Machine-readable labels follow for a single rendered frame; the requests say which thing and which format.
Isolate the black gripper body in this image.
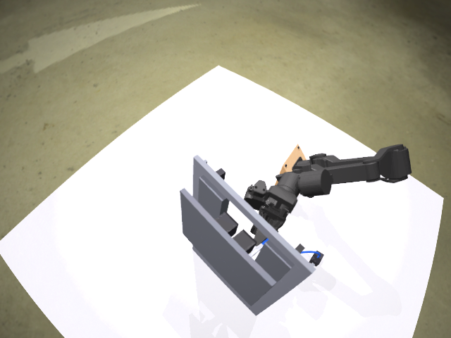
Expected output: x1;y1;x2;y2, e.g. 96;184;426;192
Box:
264;185;298;218

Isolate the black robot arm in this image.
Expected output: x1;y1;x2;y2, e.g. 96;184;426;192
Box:
244;144;412;211

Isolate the blue network cable plug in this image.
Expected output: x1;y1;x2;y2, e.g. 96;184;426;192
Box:
249;239;321;258

